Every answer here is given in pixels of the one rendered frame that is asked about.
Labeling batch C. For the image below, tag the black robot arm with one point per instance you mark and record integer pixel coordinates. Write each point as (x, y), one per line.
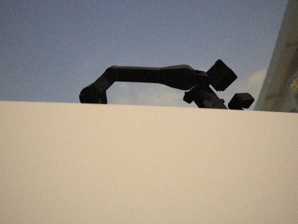
(182, 77)

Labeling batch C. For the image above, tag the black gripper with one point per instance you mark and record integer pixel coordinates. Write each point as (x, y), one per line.
(238, 101)

